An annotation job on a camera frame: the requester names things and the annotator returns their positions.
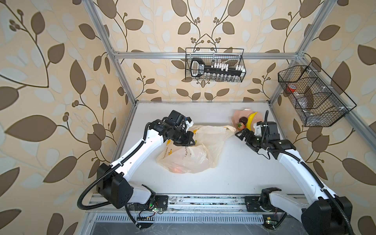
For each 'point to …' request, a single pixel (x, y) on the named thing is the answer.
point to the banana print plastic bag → (209, 140)
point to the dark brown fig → (244, 120)
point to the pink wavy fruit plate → (246, 112)
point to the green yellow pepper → (249, 122)
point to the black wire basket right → (317, 100)
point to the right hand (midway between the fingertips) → (241, 139)
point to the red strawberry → (241, 126)
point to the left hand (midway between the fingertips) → (196, 142)
